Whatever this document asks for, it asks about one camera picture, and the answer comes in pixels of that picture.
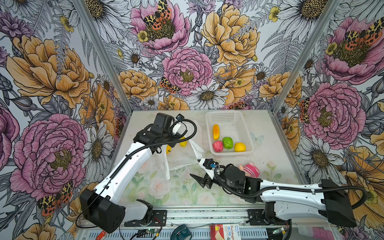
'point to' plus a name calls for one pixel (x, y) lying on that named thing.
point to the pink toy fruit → (218, 146)
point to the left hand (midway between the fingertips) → (173, 138)
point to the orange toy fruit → (216, 132)
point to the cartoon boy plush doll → (250, 170)
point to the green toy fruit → (228, 142)
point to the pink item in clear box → (320, 233)
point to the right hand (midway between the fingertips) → (196, 170)
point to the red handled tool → (101, 235)
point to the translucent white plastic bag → (182, 154)
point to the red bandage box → (225, 232)
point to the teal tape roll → (181, 232)
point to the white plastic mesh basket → (228, 133)
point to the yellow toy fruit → (240, 147)
